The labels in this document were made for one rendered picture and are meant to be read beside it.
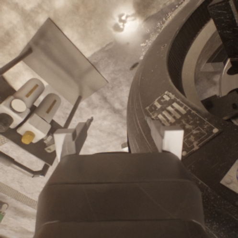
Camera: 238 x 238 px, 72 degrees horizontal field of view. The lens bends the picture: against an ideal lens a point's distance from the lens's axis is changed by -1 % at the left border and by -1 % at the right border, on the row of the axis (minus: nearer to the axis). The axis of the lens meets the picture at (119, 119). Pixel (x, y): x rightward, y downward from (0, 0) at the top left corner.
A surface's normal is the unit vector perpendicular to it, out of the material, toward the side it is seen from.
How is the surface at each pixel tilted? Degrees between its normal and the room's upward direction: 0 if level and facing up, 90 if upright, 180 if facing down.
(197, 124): 90
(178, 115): 90
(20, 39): 0
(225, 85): 90
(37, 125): 90
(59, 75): 0
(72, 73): 0
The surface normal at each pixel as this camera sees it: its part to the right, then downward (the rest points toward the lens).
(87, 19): -0.11, 0.65
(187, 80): 0.19, -0.62
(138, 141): -0.88, -0.33
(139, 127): -0.75, -0.52
